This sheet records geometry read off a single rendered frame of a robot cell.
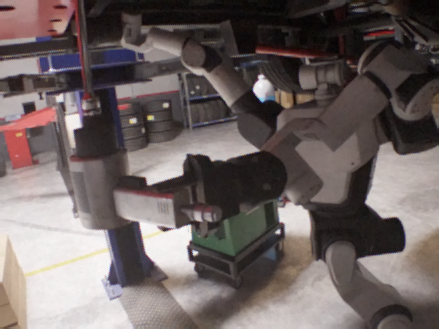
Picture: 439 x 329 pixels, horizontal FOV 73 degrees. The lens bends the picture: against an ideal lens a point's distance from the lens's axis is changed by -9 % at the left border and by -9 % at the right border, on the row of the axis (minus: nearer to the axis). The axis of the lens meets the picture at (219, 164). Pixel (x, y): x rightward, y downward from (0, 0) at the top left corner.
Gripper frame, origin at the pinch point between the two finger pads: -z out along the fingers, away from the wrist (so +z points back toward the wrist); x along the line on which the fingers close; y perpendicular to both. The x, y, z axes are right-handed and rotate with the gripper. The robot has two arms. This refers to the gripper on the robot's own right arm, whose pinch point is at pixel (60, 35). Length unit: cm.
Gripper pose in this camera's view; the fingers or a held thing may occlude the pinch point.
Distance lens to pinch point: 112.5
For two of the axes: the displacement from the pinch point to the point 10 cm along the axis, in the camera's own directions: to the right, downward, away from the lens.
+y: -5.2, -1.7, 8.4
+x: 1.1, 9.6, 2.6
